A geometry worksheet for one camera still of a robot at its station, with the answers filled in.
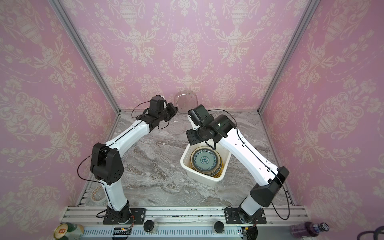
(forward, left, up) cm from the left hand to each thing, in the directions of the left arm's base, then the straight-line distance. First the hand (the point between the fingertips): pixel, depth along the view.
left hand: (180, 108), depth 88 cm
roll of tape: (-40, +44, -27) cm, 66 cm away
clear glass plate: (+5, -3, +2) cm, 6 cm away
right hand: (-22, -9, +3) cm, 24 cm away
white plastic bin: (-30, -8, -25) cm, 40 cm away
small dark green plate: (-23, -15, -20) cm, 34 cm away
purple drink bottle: (-57, -59, -17) cm, 83 cm away
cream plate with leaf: (-31, -18, -19) cm, 40 cm away
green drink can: (-58, +43, -16) cm, 74 cm away
